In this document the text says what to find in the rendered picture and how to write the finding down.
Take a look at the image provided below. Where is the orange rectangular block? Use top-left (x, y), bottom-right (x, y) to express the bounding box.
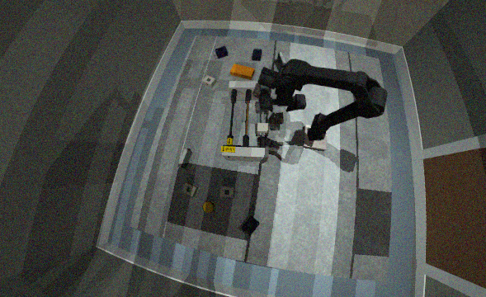
top-left (230, 64), bottom-right (254, 80)

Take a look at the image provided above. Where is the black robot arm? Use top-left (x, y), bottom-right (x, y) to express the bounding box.
top-left (257, 59), bottom-right (387, 140)

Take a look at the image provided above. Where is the yellow cylinder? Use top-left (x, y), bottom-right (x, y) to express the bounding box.
top-left (203, 201), bottom-right (214, 213)

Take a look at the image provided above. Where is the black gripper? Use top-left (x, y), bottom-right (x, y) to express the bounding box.
top-left (260, 92), bottom-right (306, 112)

